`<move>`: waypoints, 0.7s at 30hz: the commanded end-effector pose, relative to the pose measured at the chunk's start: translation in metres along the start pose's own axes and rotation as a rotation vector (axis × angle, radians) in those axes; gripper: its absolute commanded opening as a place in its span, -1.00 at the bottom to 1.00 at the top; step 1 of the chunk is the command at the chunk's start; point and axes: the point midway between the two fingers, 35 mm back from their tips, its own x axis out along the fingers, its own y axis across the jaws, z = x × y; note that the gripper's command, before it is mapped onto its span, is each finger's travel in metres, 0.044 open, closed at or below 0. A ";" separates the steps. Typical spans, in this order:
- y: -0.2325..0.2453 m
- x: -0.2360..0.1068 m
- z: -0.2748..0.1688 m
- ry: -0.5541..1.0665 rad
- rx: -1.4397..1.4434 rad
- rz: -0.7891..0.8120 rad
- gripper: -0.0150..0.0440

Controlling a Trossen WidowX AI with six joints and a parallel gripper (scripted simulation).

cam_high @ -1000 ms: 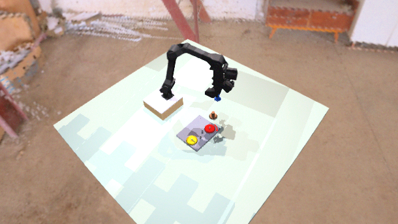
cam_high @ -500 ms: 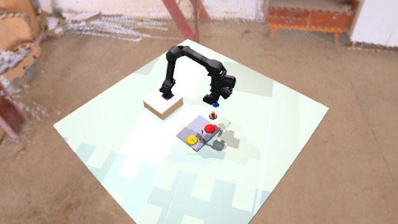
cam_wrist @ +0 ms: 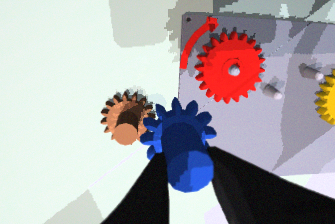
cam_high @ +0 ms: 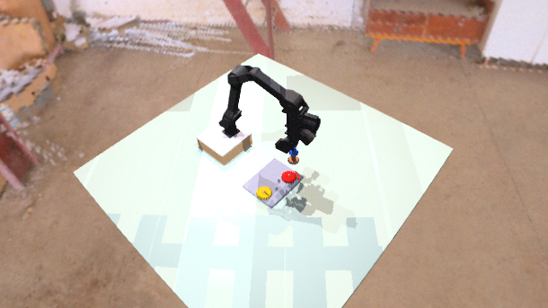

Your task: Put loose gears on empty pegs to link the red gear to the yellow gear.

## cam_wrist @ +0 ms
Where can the red curved arrow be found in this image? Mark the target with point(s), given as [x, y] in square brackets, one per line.
[211, 24]

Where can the grey board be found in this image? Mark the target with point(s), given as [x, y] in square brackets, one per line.
[276, 128]

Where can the red gear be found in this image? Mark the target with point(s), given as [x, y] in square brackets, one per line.
[224, 53]

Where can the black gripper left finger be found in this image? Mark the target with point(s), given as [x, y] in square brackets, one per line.
[147, 201]

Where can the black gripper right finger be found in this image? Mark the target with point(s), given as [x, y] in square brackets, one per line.
[248, 194]

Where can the brown gear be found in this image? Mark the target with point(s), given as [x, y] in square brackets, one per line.
[124, 119]

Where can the blue gear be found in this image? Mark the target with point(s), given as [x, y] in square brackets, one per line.
[182, 135]

